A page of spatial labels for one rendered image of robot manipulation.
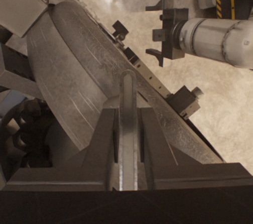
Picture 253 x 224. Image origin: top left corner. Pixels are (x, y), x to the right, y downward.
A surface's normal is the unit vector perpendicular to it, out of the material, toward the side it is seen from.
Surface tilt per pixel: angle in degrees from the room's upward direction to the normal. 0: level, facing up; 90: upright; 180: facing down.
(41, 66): 42
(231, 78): 0
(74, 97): 30
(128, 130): 4
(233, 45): 63
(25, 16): 23
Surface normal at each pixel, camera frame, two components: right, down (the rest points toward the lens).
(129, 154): 0.00, 0.28
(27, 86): 0.49, 0.69
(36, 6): 0.32, 0.56
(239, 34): -0.78, -0.24
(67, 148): -0.41, -0.09
